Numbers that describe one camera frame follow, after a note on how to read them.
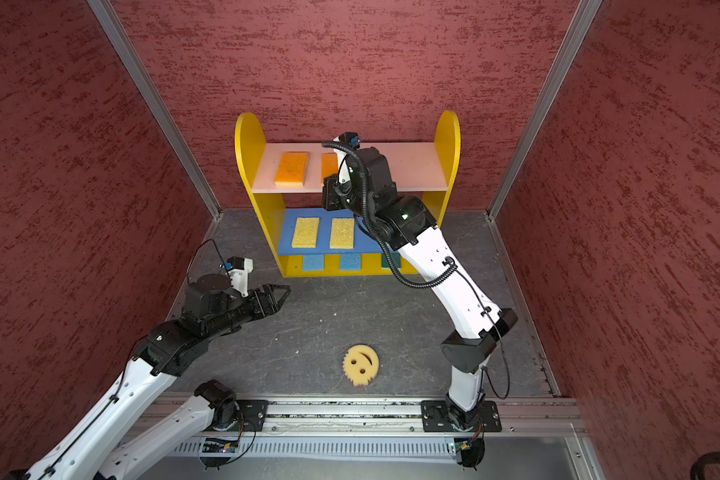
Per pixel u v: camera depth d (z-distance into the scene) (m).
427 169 0.75
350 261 1.03
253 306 0.61
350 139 0.53
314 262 1.00
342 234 0.93
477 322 0.43
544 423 0.75
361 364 0.80
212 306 0.53
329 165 0.74
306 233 0.95
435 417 0.74
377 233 0.44
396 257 1.04
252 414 0.75
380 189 0.46
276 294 0.64
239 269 0.63
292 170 0.72
